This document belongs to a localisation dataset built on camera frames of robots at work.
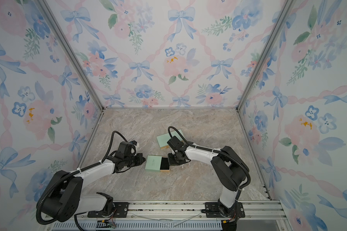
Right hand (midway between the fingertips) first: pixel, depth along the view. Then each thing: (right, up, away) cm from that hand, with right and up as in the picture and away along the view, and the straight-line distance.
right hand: (171, 162), depth 89 cm
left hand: (-15, +3, 0) cm, 15 cm away
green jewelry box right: (+3, +19, -19) cm, 27 cm away
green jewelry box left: (-6, +13, +9) cm, 17 cm away
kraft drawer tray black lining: (-4, -1, -3) cm, 5 cm away
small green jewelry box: (-11, 0, -3) cm, 11 cm away
